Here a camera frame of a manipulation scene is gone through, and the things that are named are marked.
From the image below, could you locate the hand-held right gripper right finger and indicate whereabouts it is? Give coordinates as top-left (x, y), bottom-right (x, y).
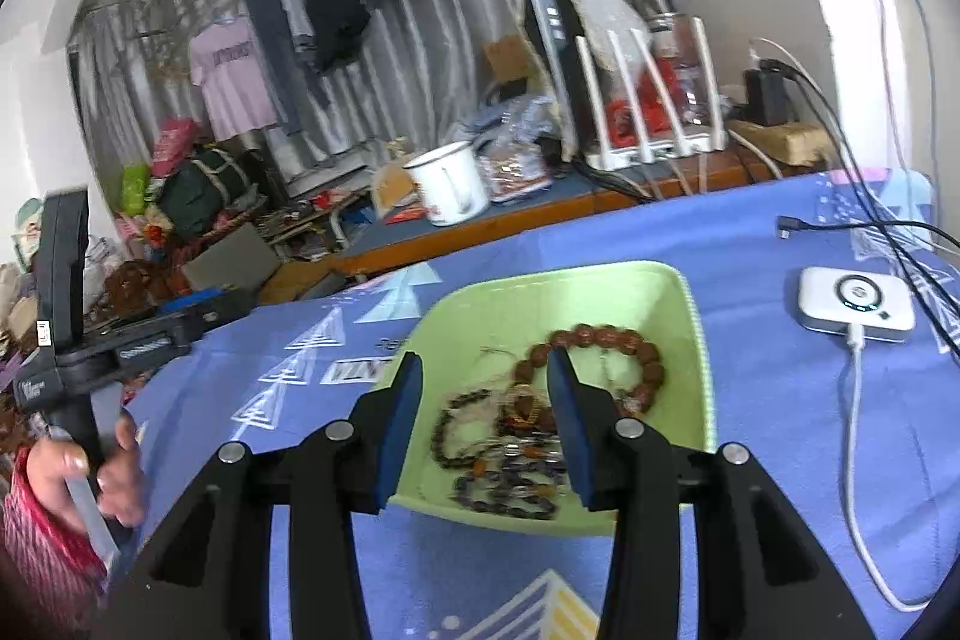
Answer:
top-left (546, 351), bottom-right (875, 640)

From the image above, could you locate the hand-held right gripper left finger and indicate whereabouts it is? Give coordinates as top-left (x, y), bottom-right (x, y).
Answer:
top-left (105, 351), bottom-right (425, 640)

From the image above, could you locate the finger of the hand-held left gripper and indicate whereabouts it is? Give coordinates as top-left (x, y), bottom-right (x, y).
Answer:
top-left (112, 287), bottom-right (257, 365)

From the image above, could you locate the dark bead bracelet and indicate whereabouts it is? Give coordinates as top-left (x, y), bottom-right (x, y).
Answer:
top-left (430, 388), bottom-right (497, 470)

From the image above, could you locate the purple crystal bead bracelet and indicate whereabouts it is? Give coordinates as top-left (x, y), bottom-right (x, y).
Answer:
top-left (450, 439), bottom-right (572, 522)

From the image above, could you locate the green plastic basket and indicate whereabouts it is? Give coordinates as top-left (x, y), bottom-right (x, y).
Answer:
top-left (384, 260), bottom-right (717, 538)

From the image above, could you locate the person's left forearm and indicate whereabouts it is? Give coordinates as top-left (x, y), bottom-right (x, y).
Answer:
top-left (0, 449), bottom-right (113, 640)

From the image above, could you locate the person's left hand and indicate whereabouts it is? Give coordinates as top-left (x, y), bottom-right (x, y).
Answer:
top-left (28, 416), bottom-right (148, 530)

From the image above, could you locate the grey laptop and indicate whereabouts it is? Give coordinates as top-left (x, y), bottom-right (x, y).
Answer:
top-left (181, 224), bottom-right (283, 293)

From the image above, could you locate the green plastic bag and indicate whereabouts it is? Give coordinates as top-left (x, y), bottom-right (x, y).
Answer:
top-left (119, 163), bottom-right (152, 214)

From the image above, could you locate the dark green duffel bag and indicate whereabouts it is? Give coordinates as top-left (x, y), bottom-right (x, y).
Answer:
top-left (156, 148), bottom-right (254, 238)

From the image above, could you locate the pink bag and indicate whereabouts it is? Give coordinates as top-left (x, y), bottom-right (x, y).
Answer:
top-left (151, 118), bottom-right (200, 177)

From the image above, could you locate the blue printed tablecloth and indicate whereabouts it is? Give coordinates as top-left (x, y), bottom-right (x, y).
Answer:
top-left (120, 166), bottom-right (960, 640)

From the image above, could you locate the pink t-shirt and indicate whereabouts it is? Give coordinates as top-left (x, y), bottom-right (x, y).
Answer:
top-left (187, 18), bottom-right (283, 139)

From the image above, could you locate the white enamel mug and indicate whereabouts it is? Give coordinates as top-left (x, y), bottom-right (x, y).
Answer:
top-left (402, 140), bottom-right (491, 227)

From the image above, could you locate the clear plastic bag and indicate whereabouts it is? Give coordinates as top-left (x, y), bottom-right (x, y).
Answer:
top-left (478, 136), bottom-right (554, 204)

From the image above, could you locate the small white portable device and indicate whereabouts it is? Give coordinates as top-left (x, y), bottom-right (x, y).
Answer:
top-left (796, 265), bottom-right (917, 334)

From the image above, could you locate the white router with antennas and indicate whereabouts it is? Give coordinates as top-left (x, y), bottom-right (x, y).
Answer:
top-left (576, 15), bottom-right (731, 171)

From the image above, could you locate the black garment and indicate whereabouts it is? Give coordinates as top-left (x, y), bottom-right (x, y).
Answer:
top-left (292, 0), bottom-right (373, 76)

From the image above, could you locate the wooden block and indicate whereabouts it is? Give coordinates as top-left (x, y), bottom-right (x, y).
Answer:
top-left (728, 118), bottom-right (834, 166)

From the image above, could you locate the cardboard box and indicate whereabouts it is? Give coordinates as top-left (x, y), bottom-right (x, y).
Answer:
top-left (481, 35), bottom-right (538, 83)

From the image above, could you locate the glass jar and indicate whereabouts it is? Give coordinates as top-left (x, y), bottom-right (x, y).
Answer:
top-left (646, 11), bottom-right (722, 128)

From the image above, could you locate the black charger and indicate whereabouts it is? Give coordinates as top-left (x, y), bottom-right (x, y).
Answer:
top-left (742, 68), bottom-right (793, 126)

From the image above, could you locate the black monitor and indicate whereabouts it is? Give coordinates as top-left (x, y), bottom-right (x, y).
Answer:
top-left (491, 0), bottom-right (595, 163)

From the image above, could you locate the white cable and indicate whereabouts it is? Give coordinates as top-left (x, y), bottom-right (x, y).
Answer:
top-left (843, 323), bottom-right (932, 612)

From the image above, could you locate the black cable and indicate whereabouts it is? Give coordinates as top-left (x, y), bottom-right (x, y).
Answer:
top-left (775, 215), bottom-right (960, 255)

